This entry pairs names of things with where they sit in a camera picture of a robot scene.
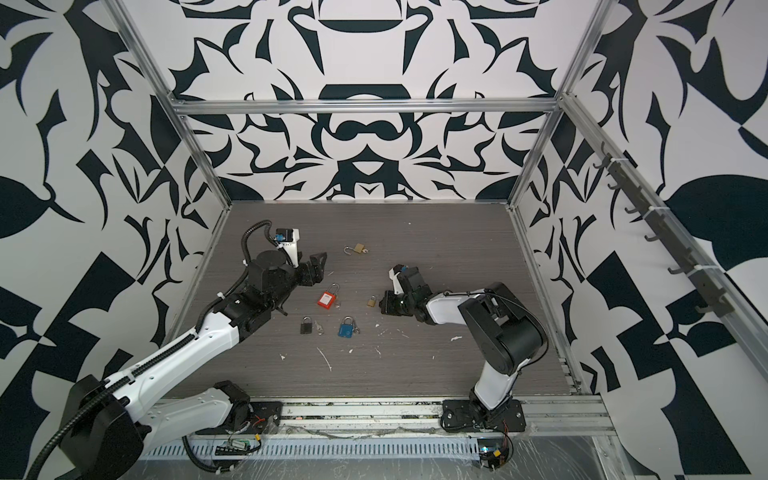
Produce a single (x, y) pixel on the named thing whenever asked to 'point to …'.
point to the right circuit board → (492, 452)
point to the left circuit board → (233, 447)
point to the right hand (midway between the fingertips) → (379, 302)
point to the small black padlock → (306, 325)
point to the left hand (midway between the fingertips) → (313, 248)
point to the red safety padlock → (328, 298)
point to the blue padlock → (347, 328)
